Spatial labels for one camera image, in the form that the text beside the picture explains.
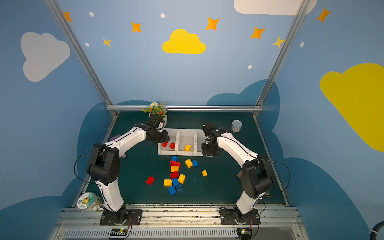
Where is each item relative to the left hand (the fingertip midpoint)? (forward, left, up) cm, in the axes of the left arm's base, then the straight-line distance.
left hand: (166, 138), depth 95 cm
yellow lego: (-3, -14, -7) cm, 16 cm away
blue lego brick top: (-10, -5, -8) cm, 14 cm away
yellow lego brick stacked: (-17, -6, -8) cm, 20 cm away
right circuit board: (-50, -44, -12) cm, 68 cm away
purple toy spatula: (+4, +41, -8) cm, 42 cm away
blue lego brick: (-26, -7, -7) cm, 28 cm away
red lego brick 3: (-14, -5, -7) cm, 17 cm away
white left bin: (-2, -1, -9) cm, 9 cm away
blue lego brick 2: (-14, -19, -8) cm, 25 cm away
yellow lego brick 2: (-14, -15, -7) cm, 22 cm away
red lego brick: (-25, +8, -9) cm, 27 cm away
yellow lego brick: (-24, -11, -7) cm, 27 cm away
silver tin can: (+15, -49, -4) cm, 51 cm away
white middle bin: (+6, -12, -7) cm, 15 cm away
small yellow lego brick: (-20, -25, -8) cm, 33 cm away
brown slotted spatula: (-21, -46, -8) cm, 51 cm away
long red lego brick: (-1, -3, -8) cm, 9 cm away
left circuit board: (-49, +19, -12) cm, 54 cm away
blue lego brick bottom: (-30, -6, -8) cm, 32 cm away
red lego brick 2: (-22, -7, -7) cm, 24 cm away
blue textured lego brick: (-28, -10, -9) cm, 31 cm away
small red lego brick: (-1, +3, -7) cm, 8 cm away
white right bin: (+4, -22, -6) cm, 23 cm away
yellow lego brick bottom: (-26, -3, -8) cm, 28 cm away
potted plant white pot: (+18, +7, +8) cm, 21 cm away
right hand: (-11, -26, +1) cm, 28 cm away
